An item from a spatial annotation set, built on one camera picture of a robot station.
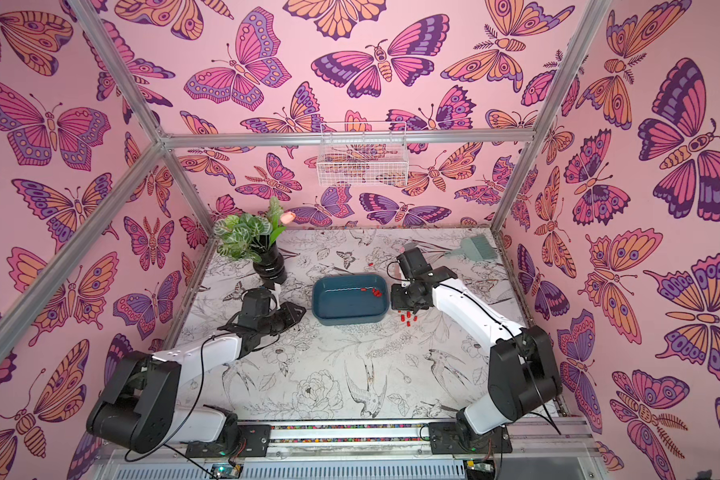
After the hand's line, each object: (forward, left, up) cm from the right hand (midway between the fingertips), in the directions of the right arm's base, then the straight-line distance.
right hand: (392, 303), depth 86 cm
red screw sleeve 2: (+23, +7, -11) cm, 26 cm away
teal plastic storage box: (+9, +16, -13) cm, 22 cm away
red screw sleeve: (+10, +5, -10) cm, 15 cm away
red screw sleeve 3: (+1, -4, -11) cm, 12 cm away
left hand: (0, +25, -4) cm, 26 cm away
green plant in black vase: (+13, +41, +13) cm, 45 cm away
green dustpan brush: (+31, -34, -10) cm, 47 cm away
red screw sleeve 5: (-1, -6, -11) cm, 13 cm away
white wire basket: (+41, +9, +23) cm, 48 cm away
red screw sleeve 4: (+2, -6, -11) cm, 12 cm away
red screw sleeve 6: (+1, -8, -11) cm, 13 cm away
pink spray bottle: (+32, -5, -13) cm, 35 cm away
